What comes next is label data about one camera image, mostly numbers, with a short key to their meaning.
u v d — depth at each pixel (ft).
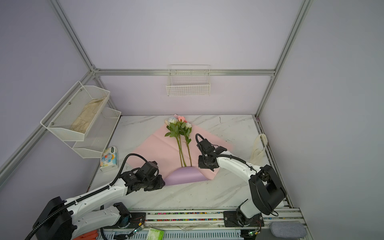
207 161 2.02
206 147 2.26
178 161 3.14
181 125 3.52
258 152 3.25
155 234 2.23
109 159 2.96
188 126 3.52
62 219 1.30
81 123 2.48
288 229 2.26
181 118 3.56
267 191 1.42
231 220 2.40
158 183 2.39
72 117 2.49
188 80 3.12
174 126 3.51
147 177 2.10
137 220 2.41
